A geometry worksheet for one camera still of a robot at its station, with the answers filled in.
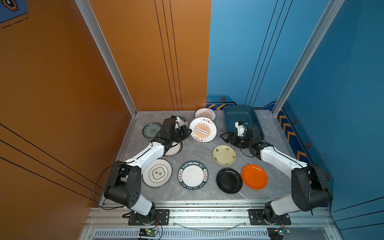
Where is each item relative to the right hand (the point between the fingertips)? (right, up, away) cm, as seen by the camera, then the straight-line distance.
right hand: (223, 137), depth 87 cm
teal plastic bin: (+19, +17, +29) cm, 39 cm away
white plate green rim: (-31, -10, +13) cm, 35 cm away
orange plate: (+18, -23, -1) cm, 29 cm away
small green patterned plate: (-50, +4, +22) cm, 55 cm away
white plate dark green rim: (-26, +10, +26) cm, 38 cm away
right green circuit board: (+23, -44, -17) cm, 52 cm away
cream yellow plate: (+2, -12, +9) cm, 15 cm away
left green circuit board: (-40, -44, -16) cm, 62 cm away
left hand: (-18, +5, -1) cm, 19 cm away
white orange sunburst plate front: (-11, +4, +2) cm, 12 cm away
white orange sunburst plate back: (-9, +18, +33) cm, 38 cm away
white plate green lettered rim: (-18, -22, 0) cm, 29 cm away
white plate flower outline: (-38, -21, 0) cm, 44 cm away
